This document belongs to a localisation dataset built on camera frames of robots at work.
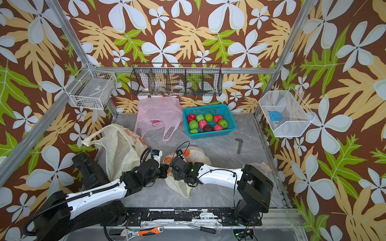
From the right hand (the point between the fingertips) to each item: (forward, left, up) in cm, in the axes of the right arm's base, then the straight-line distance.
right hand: (177, 169), depth 85 cm
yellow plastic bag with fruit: (+17, +37, -4) cm, 41 cm away
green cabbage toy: (+34, -9, 0) cm, 36 cm away
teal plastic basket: (+50, -32, 0) cm, 59 cm away
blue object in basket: (+22, -55, +21) cm, 63 cm away
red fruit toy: (+41, -27, -1) cm, 49 cm away
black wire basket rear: (+53, -15, +25) cm, 60 cm away
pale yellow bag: (+5, -9, +9) cm, 13 cm away
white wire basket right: (+24, -62, +20) cm, 70 cm away
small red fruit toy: (+32, -27, 0) cm, 41 cm away
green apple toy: (+42, -21, -1) cm, 46 cm away
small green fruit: (+28, -9, +1) cm, 29 cm away
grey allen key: (+22, -42, -6) cm, 48 cm away
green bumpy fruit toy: (+42, -14, -1) cm, 44 cm away
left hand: (+2, +4, +4) cm, 5 cm away
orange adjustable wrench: (-30, +21, -5) cm, 37 cm away
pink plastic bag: (+42, +19, +5) cm, 47 cm away
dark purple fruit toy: (+31, -20, 0) cm, 37 cm away
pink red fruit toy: (+35, -16, 0) cm, 39 cm away
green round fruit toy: (+34, -31, +1) cm, 46 cm away
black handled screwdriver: (-28, -15, -5) cm, 32 cm away
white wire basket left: (+36, +49, +29) cm, 67 cm away
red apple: (+41, -8, 0) cm, 42 cm away
